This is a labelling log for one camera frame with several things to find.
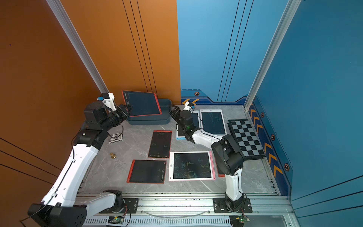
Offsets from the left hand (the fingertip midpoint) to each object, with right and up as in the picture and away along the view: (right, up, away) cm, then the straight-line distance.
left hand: (134, 103), depth 69 cm
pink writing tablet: (+47, -11, +40) cm, 62 cm away
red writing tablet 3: (+47, -42, +15) cm, 65 cm away
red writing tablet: (0, +1, +14) cm, 14 cm away
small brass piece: (-21, -32, +21) cm, 44 cm away
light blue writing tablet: (+21, -18, +33) cm, 43 cm away
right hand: (+16, -1, +18) cm, 24 cm away
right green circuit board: (+52, -58, 0) cm, 78 cm away
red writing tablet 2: (+8, -25, +28) cm, 38 cm away
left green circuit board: (-10, -60, +3) cm, 61 cm away
